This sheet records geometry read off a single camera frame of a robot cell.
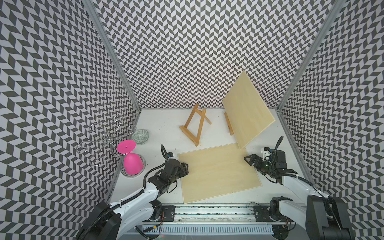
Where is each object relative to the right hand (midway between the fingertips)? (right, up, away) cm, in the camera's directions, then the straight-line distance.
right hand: (248, 164), depth 87 cm
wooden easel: (-32, +14, +9) cm, 36 cm away
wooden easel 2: (-8, +23, +14) cm, 28 cm away
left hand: (-38, -1, -1) cm, 38 cm away
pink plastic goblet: (-59, +7, -21) cm, 63 cm away
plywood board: (-2, +31, -8) cm, 32 cm away
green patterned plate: (-69, +15, +12) cm, 72 cm away
